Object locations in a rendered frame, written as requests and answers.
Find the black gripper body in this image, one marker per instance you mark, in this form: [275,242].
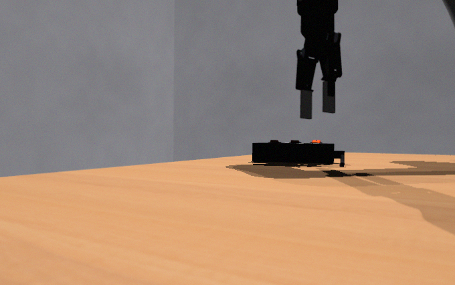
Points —
[317,21]

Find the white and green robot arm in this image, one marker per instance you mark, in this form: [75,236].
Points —
[301,4]

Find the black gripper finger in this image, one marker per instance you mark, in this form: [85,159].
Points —
[330,61]
[304,78]

